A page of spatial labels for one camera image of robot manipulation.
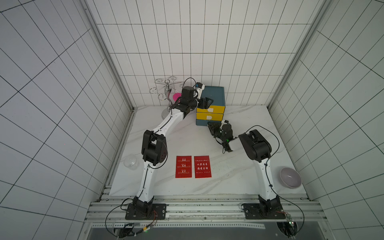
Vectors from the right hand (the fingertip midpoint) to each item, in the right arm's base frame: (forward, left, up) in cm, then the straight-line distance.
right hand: (209, 120), depth 105 cm
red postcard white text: (-34, +15, -5) cm, 38 cm away
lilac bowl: (-35, -47, -5) cm, 59 cm away
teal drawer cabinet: (+11, -4, +16) cm, 20 cm away
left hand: (0, +2, +18) cm, 18 cm away
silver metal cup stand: (+6, +28, +24) cm, 38 cm away
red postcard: (-32, +4, -5) cm, 33 cm away
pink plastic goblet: (+1, +22, +21) cm, 30 cm away
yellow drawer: (-2, -1, +14) cm, 14 cm away
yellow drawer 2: (-3, 0, +7) cm, 7 cm away
